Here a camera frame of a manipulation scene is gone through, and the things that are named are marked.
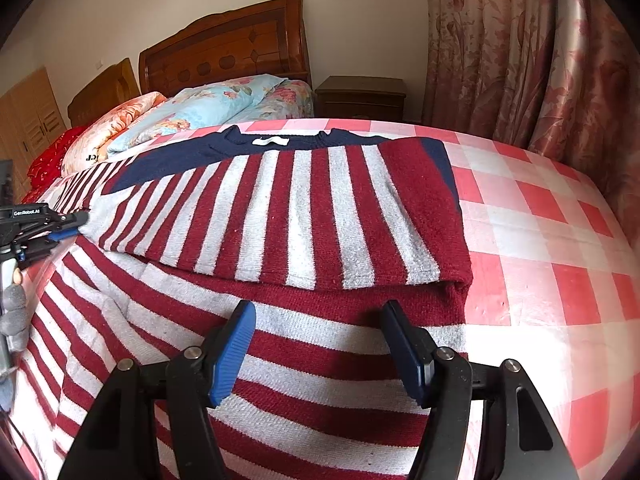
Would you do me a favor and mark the red grey striped navy sweater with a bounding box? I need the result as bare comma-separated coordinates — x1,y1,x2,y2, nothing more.
12,130,472,479

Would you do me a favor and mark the grey gloved left hand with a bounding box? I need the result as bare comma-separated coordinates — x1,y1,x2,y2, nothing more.
1,266,30,412

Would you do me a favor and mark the red patterned blanket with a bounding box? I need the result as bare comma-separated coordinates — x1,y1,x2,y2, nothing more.
22,126,87,204

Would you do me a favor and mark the orange floral pillow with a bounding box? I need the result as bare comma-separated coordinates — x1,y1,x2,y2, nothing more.
61,91,166,177

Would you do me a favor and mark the wooden louvered wardrobe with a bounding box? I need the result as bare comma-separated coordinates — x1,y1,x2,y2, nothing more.
0,67,65,202

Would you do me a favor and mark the pink checkered bed sheet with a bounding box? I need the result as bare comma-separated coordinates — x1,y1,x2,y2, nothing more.
8,116,640,480

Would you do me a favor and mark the small wooden headboard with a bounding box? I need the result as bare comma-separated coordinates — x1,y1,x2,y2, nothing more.
67,58,141,127

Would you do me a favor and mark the light blue floral pillow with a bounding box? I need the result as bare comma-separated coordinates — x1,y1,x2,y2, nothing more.
106,75,286,156

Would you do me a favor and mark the dark wooden nightstand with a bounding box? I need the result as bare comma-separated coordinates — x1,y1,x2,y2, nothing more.
314,76,407,122

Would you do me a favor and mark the large carved wooden headboard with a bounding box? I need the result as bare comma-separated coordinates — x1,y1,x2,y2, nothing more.
138,0,311,96

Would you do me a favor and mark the pink floral curtain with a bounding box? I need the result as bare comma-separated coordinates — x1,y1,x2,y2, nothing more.
422,0,639,245

